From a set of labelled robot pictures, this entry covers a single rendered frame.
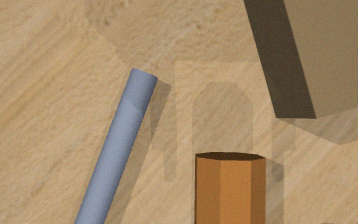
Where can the grey cylinder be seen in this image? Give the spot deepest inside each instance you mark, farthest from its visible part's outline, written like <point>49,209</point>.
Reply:
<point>116,148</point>

